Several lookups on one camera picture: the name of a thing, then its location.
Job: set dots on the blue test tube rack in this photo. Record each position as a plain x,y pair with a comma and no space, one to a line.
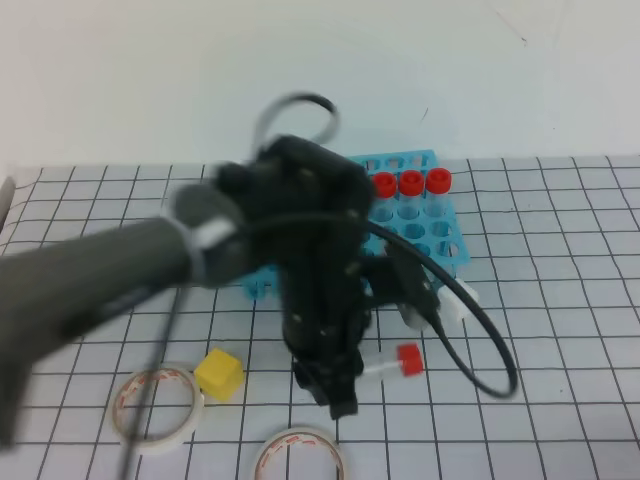
429,222

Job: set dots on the white tape roll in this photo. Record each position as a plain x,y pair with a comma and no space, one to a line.
305,435
133,387

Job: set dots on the yellow foam cube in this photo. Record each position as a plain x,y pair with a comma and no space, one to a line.
219,375

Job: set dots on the back row tube eight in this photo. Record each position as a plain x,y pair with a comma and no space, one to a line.
438,183

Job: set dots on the white foam cube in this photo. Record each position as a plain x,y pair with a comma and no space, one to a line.
451,309

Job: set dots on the back row tube six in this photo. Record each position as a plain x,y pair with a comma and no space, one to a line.
385,185

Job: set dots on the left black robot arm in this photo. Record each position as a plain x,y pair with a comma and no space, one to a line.
53,295

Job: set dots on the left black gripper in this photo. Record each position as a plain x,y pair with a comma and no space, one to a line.
303,204

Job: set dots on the red-capped clear test tube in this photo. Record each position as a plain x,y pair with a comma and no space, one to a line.
404,360

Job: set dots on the left white tape roll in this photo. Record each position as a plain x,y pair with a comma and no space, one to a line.
133,387

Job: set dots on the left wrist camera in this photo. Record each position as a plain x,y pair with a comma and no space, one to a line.
399,278

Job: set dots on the back row tube seven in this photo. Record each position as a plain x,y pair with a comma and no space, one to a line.
411,186

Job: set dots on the bottom white tape roll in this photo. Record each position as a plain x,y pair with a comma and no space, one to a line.
305,435

